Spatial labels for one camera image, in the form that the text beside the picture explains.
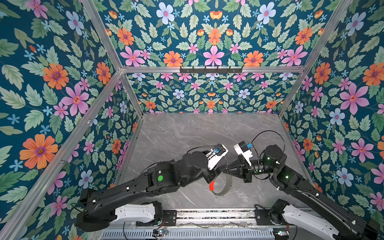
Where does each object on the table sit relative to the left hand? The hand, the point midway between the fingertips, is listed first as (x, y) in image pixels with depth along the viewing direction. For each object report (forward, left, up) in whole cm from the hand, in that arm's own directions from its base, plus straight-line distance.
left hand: (225, 160), depth 56 cm
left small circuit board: (-18, +30, -35) cm, 50 cm away
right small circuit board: (-22, -28, -36) cm, 50 cm away
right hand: (-2, 0, -4) cm, 5 cm away
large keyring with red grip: (-5, -2, -9) cm, 11 cm away
